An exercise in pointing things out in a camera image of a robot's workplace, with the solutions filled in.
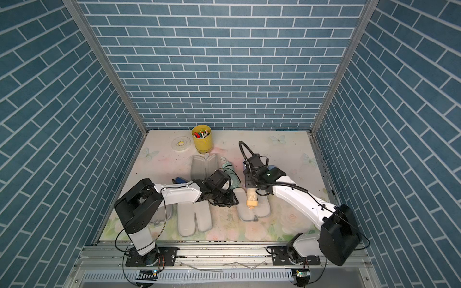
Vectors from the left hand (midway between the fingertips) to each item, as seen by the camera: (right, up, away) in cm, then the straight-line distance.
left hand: (240, 205), depth 85 cm
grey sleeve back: (-22, +16, +17) cm, 32 cm away
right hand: (+6, +13, -2) cm, 14 cm away
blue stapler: (-33, +11, +9) cm, 35 cm away
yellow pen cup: (-22, +35, +16) cm, 44 cm away
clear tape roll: (-38, +31, +30) cm, 58 cm away
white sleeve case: (+10, -2, -1) cm, 10 cm away
